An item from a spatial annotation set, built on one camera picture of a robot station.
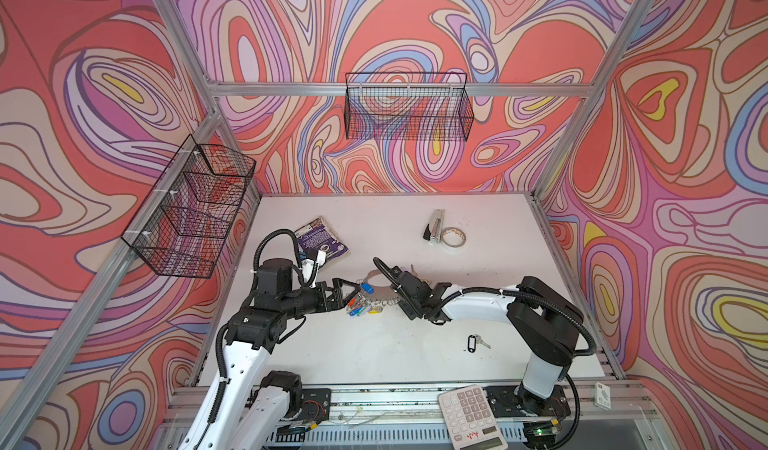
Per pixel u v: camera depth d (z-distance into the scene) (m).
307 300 0.62
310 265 0.62
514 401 0.74
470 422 0.69
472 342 0.84
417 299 0.69
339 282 0.63
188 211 0.69
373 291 0.93
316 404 0.72
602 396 0.74
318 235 1.05
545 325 0.47
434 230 1.06
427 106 0.96
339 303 0.61
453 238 1.06
